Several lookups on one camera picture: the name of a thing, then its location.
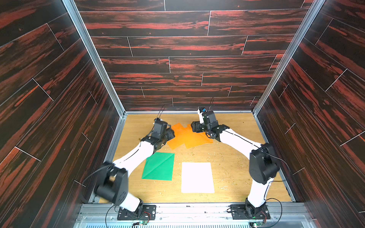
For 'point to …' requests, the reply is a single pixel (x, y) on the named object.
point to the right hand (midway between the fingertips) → (199, 122)
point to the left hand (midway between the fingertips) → (174, 132)
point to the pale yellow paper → (196, 177)
